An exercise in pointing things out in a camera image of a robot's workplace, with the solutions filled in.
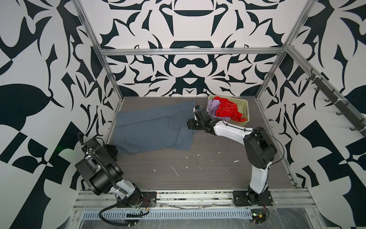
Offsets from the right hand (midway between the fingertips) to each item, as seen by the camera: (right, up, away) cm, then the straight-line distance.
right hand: (189, 122), depth 93 cm
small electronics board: (+33, -44, -22) cm, 60 cm away
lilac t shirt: (+17, +11, +12) cm, 24 cm away
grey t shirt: (-25, -4, +10) cm, 27 cm away
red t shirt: (+26, +9, +6) cm, 28 cm away
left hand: (-46, -16, -3) cm, 49 cm away
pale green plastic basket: (+42, +10, +18) cm, 47 cm away
